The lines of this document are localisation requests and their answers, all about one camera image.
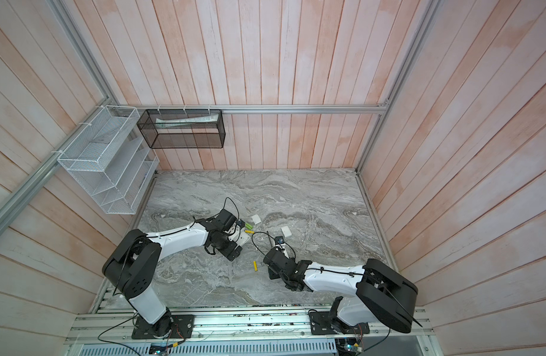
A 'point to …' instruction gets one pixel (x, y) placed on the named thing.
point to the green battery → (248, 226)
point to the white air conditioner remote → (243, 238)
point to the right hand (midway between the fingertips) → (273, 262)
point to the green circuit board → (157, 348)
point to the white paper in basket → (163, 123)
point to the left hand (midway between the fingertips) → (229, 251)
